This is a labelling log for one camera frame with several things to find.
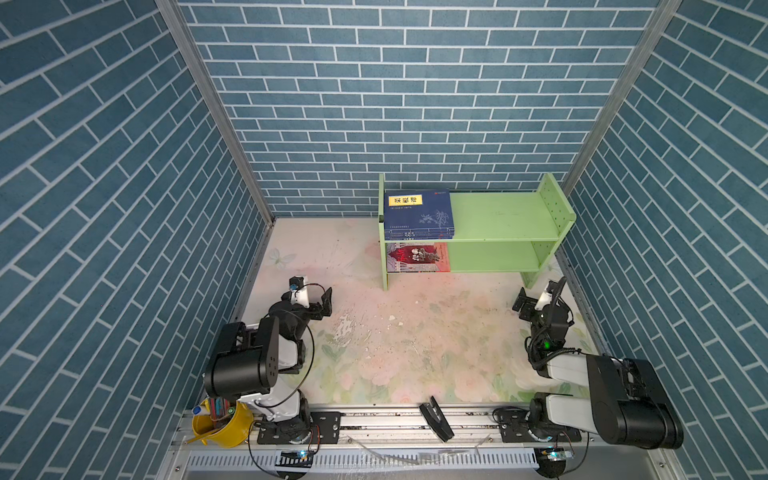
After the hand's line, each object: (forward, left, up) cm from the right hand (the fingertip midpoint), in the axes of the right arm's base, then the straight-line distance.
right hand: (538, 290), depth 89 cm
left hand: (-4, +67, -1) cm, 67 cm away
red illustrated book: (+7, +37, +3) cm, 38 cm away
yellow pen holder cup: (-43, +76, +2) cm, 87 cm away
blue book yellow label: (+7, +37, +22) cm, 44 cm away
